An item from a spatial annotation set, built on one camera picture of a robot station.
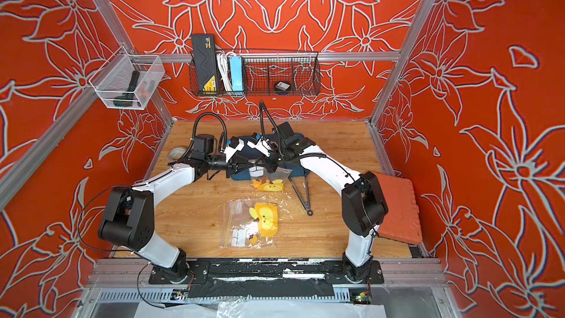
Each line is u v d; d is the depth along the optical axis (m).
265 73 0.98
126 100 0.79
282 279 0.73
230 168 0.74
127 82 0.91
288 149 0.64
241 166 0.78
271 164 0.73
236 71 0.89
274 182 0.88
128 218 0.45
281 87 0.95
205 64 0.88
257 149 0.74
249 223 0.82
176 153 1.06
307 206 0.87
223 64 0.88
